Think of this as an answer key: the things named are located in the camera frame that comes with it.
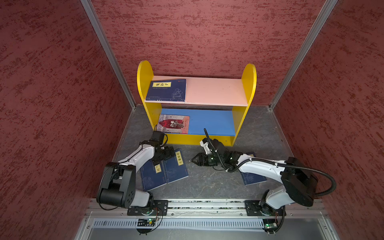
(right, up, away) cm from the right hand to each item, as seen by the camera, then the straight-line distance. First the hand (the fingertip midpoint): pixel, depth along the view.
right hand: (194, 164), depth 79 cm
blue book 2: (-12, -5, +8) cm, 15 cm away
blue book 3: (+32, -9, +4) cm, 34 cm away
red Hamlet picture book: (-13, +22, +11) cm, 27 cm away
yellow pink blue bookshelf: (+8, +32, +38) cm, 50 cm away
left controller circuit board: (-21, -25, -9) cm, 34 cm away
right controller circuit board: (+37, -26, -8) cm, 46 cm away
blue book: (-24, -8, +6) cm, 26 cm away
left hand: (-15, 0, +10) cm, 18 cm away
